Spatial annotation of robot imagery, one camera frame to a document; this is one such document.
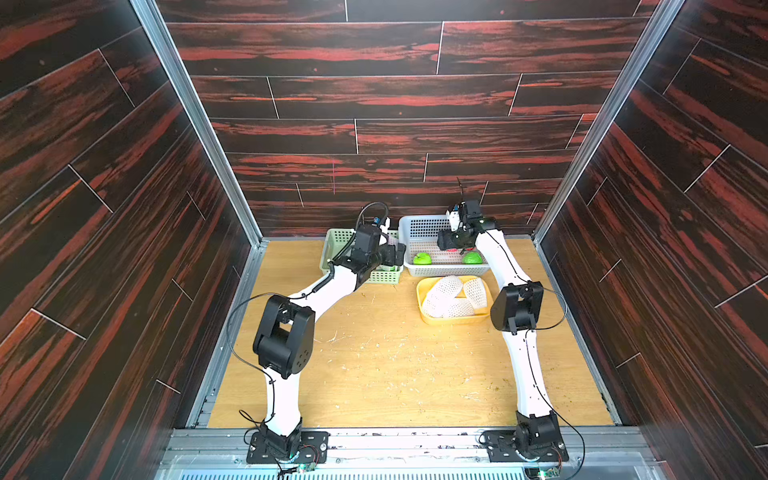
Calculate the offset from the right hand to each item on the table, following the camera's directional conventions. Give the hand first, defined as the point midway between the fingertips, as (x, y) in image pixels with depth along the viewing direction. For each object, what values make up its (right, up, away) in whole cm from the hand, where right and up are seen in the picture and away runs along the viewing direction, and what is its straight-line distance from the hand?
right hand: (455, 239), depth 107 cm
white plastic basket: (-12, +3, +12) cm, 17 cm away
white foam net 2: (-1, -23, -13) cm, 27 cm away
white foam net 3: (+4, -18, -11) cm, 22 cm away
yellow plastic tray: (-11, -16, -8) cm, 21 cm away
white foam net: (-8, -19, -14) cm, 25 cm away
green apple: (-12, -7, 0) cm, 14 cm away
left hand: (-23, -3, -13) cm, 26 cm away
